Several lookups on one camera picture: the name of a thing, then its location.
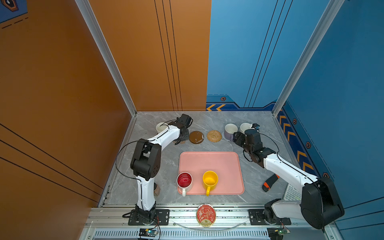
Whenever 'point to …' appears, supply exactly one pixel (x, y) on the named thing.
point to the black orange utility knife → (269, 182)
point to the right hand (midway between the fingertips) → (236, 135)
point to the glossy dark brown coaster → (196, 137)
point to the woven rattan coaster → (214, 136)
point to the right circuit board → (276, 233)
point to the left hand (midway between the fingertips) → (182, 135)
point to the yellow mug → (210, 179)
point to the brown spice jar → (157, 190)
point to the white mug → (244, 126)
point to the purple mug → (230, 128)
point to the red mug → (184, 182)
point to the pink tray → (226, 164)
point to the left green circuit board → (148, 232)
